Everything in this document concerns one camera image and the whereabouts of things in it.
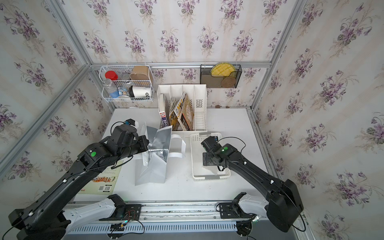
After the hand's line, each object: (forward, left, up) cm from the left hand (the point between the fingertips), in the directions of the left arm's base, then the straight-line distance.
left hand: (153, 143), depth 68 cm
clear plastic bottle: (+39, +32, +1) cm, 51 cm away
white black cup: (+39, +15, -1) cm, 42 cm away
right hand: (0, -31, -17) cm, 35 cm away
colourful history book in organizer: (+31, -15, -14) cm, 37 cm away
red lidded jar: (+45, +32, +7) cm, 56 cm away
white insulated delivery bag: (-8, +1, -9) cm, 12 cm away
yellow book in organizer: (+23, -7, -10) cm, 27 cm away
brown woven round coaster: (+47, -42, +1) cm, 63 cm away
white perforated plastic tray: (-2, -23, -29) cm, 37 cm away
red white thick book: (+23, 0, -12) cm, 26 cm away
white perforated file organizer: (+44, -22, -6) cm, 50 cm away
